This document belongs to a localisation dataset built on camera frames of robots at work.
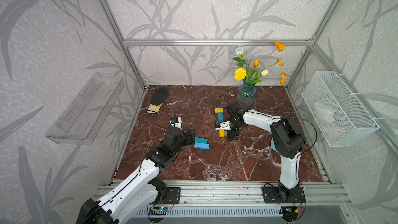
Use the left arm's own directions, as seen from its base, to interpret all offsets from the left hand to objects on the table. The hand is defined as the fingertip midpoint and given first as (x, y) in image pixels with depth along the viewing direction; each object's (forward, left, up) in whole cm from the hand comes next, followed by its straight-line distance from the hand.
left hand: (191, 131), depth 80 cm
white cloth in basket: (+4, -68, +10) cm, 69 cm away
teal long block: (+2, -5, -14) cm, 15 cm away
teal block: (+18, -17, -13) cm, 28 cm away
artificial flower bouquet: (+38, -36, +9) cm, 53 cm away
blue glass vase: (+29, -34, -3) cm, 45 cm away
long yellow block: (+6, -17, -13) cm, 22 cm away
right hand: (+10, -22, -14) cm, 27 cm away
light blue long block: (-2, -6, -13) cm, 14 cm away
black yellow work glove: (+34, +29, -14) cm, 47 cm away
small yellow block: (+22, -14, -11) cm, 28 cm away
